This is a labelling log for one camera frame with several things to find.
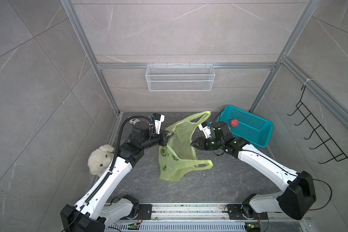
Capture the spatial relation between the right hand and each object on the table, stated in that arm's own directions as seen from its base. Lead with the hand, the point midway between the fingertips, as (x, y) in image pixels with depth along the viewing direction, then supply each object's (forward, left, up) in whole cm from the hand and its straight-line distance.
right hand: (193, 144), depth 76 cm
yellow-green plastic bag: (-11, +8, +5) cm, 14 cm away
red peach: (+28, -35, -17) cm, 48 cm away
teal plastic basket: (+23, -53, -21) cm, 62 cm away
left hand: (+1, +10, +11) cm, 14 cm away
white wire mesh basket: (+49, +6, +9) cm, 51 cm away
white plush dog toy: (-8, +47, 0) cm, 48 cm away
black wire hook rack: (+1, -58, +12) cm, 60 cm away
